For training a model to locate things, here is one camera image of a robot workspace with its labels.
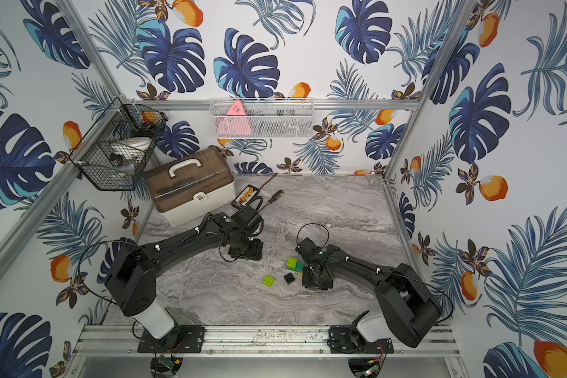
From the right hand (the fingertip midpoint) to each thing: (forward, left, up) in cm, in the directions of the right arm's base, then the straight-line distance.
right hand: (311, 284), depth 86 cm
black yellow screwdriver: (+43, +13, +2) cm, 45 cm away
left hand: (+7, +20, +9) cm, 23 cm away
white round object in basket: (+32, +62, +37) cm, 79 cm away
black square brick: (+2, +8, +2) cm, 9 cm away
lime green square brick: (+5, +7, +7) cm, 11 cm away
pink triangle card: (+48, +29, +36) cm, 67 cm away
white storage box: (+30, +46, +20) cm, 58 cm away
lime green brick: (+1, +16, +1) cm, 16 cm away
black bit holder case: (+40, +29, +3) cm, 49 cm away
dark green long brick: (+4, +5, +5) cm, 8 cm away
